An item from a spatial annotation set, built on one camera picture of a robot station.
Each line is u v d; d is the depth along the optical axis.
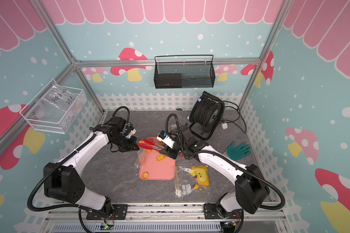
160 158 0.92
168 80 0.87
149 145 0.79
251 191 0.42
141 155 0.81
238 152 0.95
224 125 1.07
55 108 0.73
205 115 0.89
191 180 0.84
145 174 0.87
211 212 0.74
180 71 0.94
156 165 0.92
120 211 0.74
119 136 0.71
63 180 0.42
